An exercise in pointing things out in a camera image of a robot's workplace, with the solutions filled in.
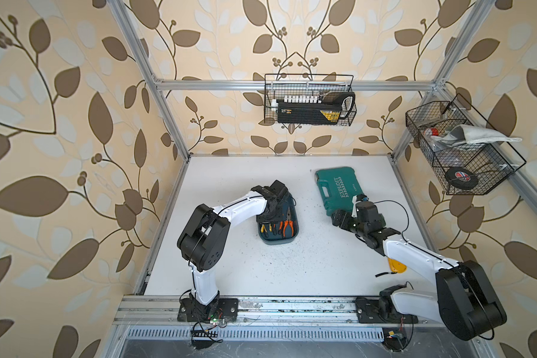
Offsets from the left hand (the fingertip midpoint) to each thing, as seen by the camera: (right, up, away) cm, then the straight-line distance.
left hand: (276, 219), depth 91 cm
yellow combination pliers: (-5, -4, -1) cm, 7 cm away
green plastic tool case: (+29, +13, +11) cm, 33 cm away
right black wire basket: (+64, +25, -18) cm, 71 cm away
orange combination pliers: (+6, -1, +3) cm, 6 cm away
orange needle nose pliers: (+2, -3, +2) cm, 4 cm away
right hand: (+26, +1, -1) cm, 26 cm away
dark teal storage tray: (-1, -8, 0) cm, 8 cm away
